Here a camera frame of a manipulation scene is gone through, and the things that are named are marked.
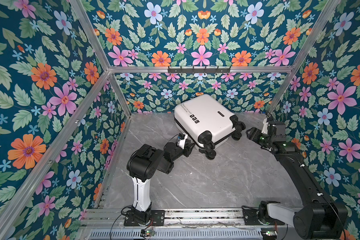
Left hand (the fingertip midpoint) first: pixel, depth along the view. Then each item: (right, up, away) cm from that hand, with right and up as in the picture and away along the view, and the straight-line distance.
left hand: (194, 139), depth 91 cm
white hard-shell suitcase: (+8, +10, -3) cm, 13 cm away
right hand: (+31, +5, -11) cm, 33 cm away
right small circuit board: (+36, -43, -21) cm, 60 cm away
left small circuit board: (-23, -43, -21) cm, 53 cm away
